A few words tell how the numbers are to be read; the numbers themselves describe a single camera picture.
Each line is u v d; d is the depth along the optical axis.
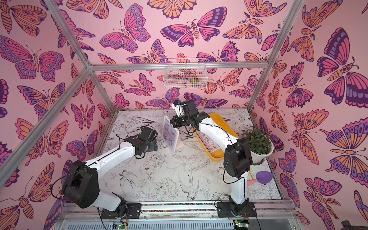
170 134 0.90
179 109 0.78
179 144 0.96
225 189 0.81
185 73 0.95
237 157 0.49
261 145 0.81
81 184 0.43
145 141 0.68
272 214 0.73
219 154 0.95
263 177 0.83
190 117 0.67
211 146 0.98
